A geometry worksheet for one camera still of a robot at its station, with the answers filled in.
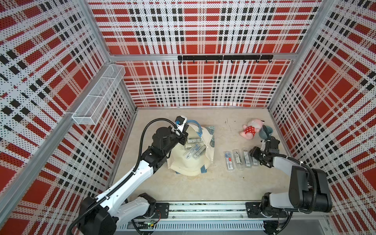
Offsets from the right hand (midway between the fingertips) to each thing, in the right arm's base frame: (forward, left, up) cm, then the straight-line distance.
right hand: (254, 152), depth 93 cm
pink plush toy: (+17, -3, +4) cm, 18 cm away
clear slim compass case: (0, +38, +2) cm, 38 cm away
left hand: (+3, +41, +27) cm, 49 cm away
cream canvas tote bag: (-8, +49, +3) cm, 50 cm away
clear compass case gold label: (-4, +11, 0) cm, 12 cm away
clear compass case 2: (-7, +1, +1) cm, 7 cm away
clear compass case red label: (-6, +16, -1) cm, 17 cm away
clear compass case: (-4, +5, 0) cm, 7 cm away
